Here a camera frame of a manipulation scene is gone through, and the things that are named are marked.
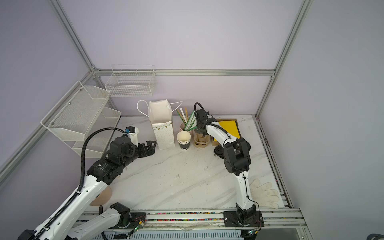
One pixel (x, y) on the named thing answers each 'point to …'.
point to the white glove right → (263, 198)
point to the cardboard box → (214, 142)
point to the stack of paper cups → (183, 138)
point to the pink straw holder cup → (182, 126)
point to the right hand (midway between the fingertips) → (200, 128)
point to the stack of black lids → (218, 150)
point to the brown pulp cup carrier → (200, 140)
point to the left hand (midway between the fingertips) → (147, 144)
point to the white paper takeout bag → (160, 112)
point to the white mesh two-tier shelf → (82, 109)
